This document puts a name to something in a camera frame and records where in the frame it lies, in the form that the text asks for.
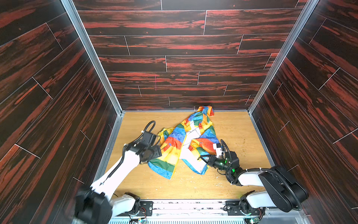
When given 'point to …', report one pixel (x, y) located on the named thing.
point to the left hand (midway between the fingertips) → (157, 154)
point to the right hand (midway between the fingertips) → (202, 155)
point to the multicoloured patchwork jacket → (188, 143)
